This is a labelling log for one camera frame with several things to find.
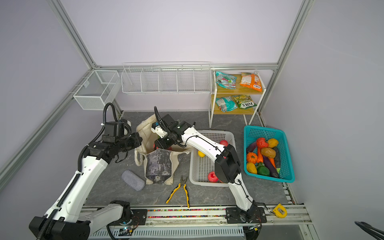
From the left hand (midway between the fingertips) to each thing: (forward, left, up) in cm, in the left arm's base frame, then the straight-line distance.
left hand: (142, 140), depth 75 cm
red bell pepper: (+3, -68, -15) cm, 70 cm away
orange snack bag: (+30, -62, +12) cm, 70 cm away
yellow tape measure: (-33, -67, -21) cm, 78 cm away
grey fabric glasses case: (-14, +8, -20) cm, 26 cm away
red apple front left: (-15, -35, -18) cm, 42 cm away
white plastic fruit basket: (-7, -29, -22) cm, 38 cm away
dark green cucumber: (-6, -76, -19) cm, 79 cm away
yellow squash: (-11, -58, -18) cm, 62 cm away
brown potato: (-3, -71, -16) cm, 73 cm away
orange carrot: (-4, -66, -20) cm, 69 cm away
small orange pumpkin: (-4, -61, -18) cm, 63 cm away
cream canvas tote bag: (-10, -8, -8) cm, 15 cm away
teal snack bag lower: (+29, -49, -5) cm, 57 cm away
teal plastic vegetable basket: (+13, -66, -18) cm, 69 cm away
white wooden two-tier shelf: (+41, -61, -7) cm, 74 cm away
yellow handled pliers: (-15, -19, -23) cm, 33 cm away
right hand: (0, -7, -8) cm, 10 cm away
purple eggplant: (+4, -64, -20) cm, 67 cm away
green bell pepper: (-12, -65, -19) cm, 69 cm away
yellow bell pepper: (+4, -76, -17) cm, 78 cm away
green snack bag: (+31, -62, -5) cm, 70 cm away
